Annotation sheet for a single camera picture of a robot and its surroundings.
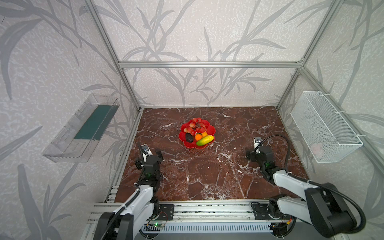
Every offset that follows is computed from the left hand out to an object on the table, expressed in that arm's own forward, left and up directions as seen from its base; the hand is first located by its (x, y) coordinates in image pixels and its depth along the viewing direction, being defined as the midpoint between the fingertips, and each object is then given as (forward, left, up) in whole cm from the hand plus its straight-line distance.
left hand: (150, 147), depth 86 cm
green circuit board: (-37, -10, -9) cm, 39 cm away
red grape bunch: (+18, -26, -3) cm, 32 cm away
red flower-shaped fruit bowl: (+19, -36, -9) cm, 42 cm away
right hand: (+5, -64, -3) cm, 64 cm away
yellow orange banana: (+13, -32, -6) cm, 35 cm away
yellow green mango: (+8, -32, -6) cm, 34 cm away
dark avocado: (+10, -22, -6) cm, 25 cm away
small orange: (+12, -28, -7) cm, 31 cm away
